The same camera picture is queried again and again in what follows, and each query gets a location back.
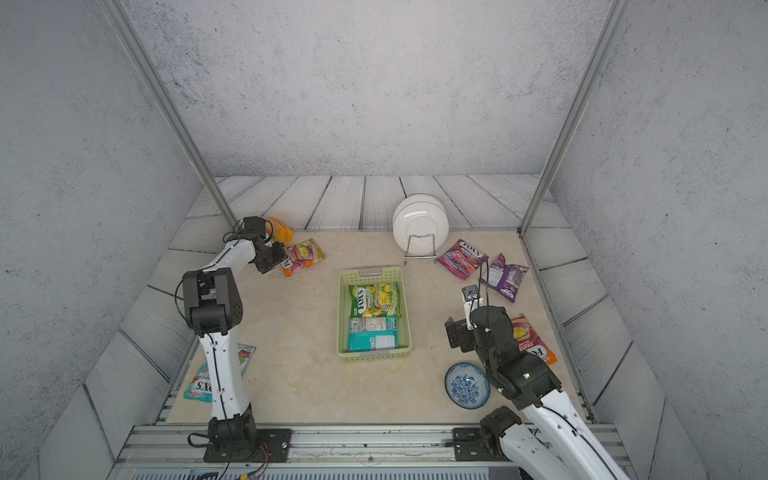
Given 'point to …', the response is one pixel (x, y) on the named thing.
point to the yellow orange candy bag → (278, 232)
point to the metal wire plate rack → (420, 257)
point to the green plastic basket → (367, 275)
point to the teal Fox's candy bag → (367, 333)
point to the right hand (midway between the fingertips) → (472, 313)
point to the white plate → (420, 224)
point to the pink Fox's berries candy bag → (462, 259)
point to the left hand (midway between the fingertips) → (287, 256)
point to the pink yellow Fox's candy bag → (301, 256)
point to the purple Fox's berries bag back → (504, 278)
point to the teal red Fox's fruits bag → (200, 386)
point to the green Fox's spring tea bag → (374, 300)
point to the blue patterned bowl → (468, 386)
